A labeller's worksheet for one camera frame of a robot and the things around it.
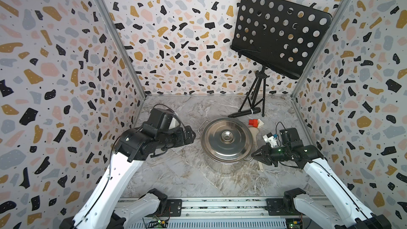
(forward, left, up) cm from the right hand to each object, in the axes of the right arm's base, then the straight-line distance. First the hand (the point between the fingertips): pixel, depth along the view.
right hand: (253, 156), depth 73 cm
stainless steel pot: (0, +14, -14) cm, 20 cm away
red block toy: (+32, -8, -17) cm, 37 cm away
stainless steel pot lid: (+8, +12, +1) cm, 14 cm away
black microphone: (+40, -8, -14) cm, 43 cm away
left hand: (+2, +28, +14) cm, 31 cm away
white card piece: (+30, -11, -15) cm, 35 cm away
